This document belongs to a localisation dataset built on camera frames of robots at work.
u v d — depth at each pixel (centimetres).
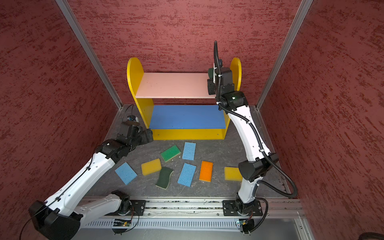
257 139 46
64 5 70
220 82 50
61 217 38
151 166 88
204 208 76
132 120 66
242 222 72
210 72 71
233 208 74
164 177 83
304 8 71
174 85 74
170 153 92
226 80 50
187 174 85
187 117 95
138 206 74
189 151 95
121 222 73
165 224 77
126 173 84
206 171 87
